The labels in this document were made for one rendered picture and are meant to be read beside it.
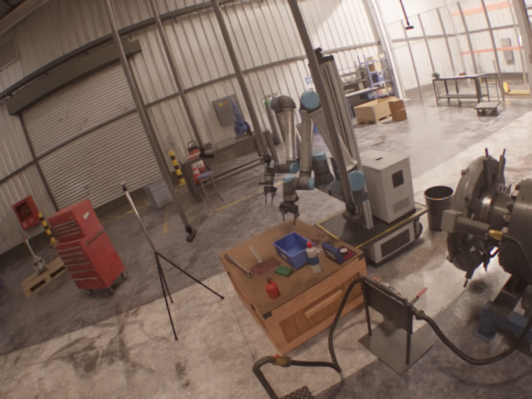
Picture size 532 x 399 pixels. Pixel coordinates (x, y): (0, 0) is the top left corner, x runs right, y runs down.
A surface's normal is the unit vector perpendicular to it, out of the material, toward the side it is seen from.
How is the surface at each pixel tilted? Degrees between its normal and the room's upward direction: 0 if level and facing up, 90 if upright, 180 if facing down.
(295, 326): 90
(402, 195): 90
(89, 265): 90
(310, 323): 90
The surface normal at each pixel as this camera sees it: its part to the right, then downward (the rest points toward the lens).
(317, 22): 0.31, 0.24
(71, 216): -0.18, 0.40
